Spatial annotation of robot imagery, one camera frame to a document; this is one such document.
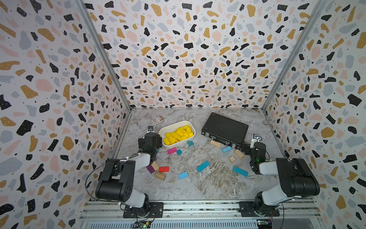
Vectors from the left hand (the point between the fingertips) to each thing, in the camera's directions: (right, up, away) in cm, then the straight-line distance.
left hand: (151, 137), depth 94 cm
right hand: (+68, -4, +1) cm, 68 cm away
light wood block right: (+57, -10, -1) cm, 58 cm away
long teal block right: (+57, -21, -6) cm, 61 cm away
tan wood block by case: (+43, -5, +6) cm, 44 cm away
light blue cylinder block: (+50, -9, +4) cm, 51 cm away
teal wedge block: (+26, -5, +6) cm, 27 cm away
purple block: (+1, -19, -6) cm, 20 cm away
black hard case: (+51, +4, +13) cm, 53 cm away
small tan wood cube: (+52, -14, -3) cm, 54 cm away
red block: (+9, -20, -3) cm, 22 cm away
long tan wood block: (+4, -17, -6) cm, 18 cm away
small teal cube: (+18, -10, +2) cm, 21 cm away
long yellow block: (+11, -2, +4) cm, 12 cm away
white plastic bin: (+16, +2, +7) cm, 18 cm away
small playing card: (0, +12, +19) cm, 22 cm away
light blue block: (+21, -22, -8) cm, 32 cm away
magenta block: (+13, -9, +2) cm, 16 cm away
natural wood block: (+8, -21, -10) cm, 25 cm away
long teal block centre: (+34, -18, -3) cm, 38 cm away
